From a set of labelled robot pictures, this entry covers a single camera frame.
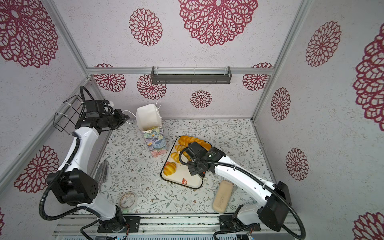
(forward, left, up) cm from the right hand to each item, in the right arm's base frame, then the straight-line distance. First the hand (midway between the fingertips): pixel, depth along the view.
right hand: (192, 166), depth 76 cm
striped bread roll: (+20, +9, -13) cm, 25 cm away
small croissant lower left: (+4, +14, -12) cm, 19 cm away
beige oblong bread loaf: (-10, -16, -14) cm, 24 cm away
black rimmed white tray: (+4, +9, -19) cm, 21 cm away
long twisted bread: (+25, +7, -13) cm, 29 cm away
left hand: (+22, +34, +13) cm, 43 cm away
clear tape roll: (-13, +36, -15) cm, 41 cm away
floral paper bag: (+35, +30, -1) cm, 46 cm away
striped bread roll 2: (+14, +12, -14) cm, 23 cm away
